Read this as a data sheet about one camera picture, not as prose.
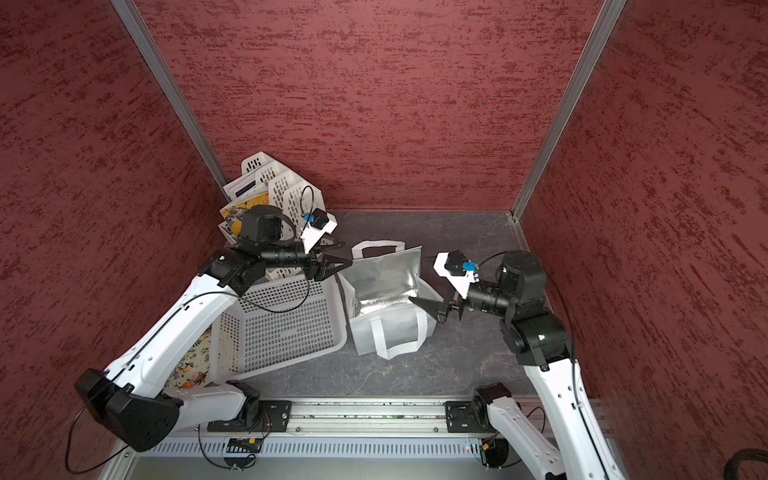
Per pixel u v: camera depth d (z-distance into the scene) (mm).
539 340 421
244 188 947
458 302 502
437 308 499
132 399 371
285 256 579
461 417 742
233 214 923
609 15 710
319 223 561
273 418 736
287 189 967
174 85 836
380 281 952
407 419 757
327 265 591
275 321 897
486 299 500
